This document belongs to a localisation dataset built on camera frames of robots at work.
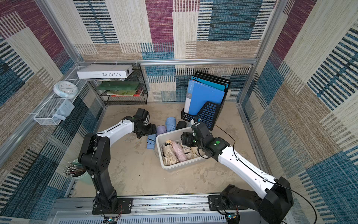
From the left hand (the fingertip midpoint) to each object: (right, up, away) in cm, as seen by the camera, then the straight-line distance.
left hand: (151, 131), depth 97 cm
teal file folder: (+39, +31, -7) cm, 50 cm away
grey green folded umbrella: (+26, +7, -25) cm, 36 cm away
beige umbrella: (+14, -12, -17) cm, 25 cm away
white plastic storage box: (+17, -2, -7) cm, 19 cm away
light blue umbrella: (+1, -5, -3) cm, 6 cm away
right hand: (+23, 0, -19) cm, 30 cm away
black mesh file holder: (+38, +11, -5) cm, 40 cm away
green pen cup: (-28, -20, -26) cm, 43 cm away
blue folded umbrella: (+13, +5, +5) cm, 15 cm away
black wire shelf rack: (-16, +29, +5) cm, 33 cm away
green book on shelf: (-22, +31, 0) cm, 38 cm away
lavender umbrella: (+6, +1, +3) cm, 7 cm away
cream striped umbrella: (+25, -12, -9) cm, 29 cm away
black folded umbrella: (+20, +4, +9) cm, 23 cm away
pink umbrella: (+19, -11, -10) cm, 24 cm away
